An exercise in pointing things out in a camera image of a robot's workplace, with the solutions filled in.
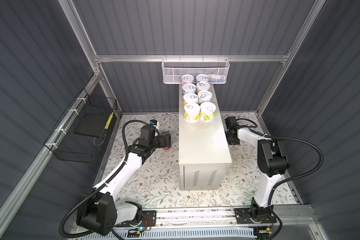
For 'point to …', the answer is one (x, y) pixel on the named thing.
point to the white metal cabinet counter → (204, 158)
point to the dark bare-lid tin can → (167, 139)
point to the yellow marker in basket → (109, 121)
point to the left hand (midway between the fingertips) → (163, 136)
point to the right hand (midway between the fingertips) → (227, 139)
